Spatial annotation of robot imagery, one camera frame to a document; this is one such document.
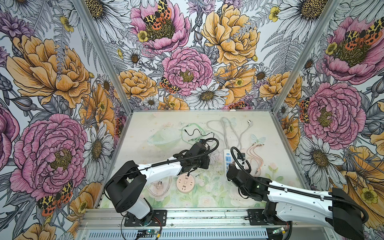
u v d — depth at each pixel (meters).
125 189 0.44
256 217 0.74
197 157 0.60
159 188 0.82
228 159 0.93
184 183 0.83
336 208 0.42
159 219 0.73
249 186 0.60
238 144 1.03
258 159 0.94
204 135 1.08
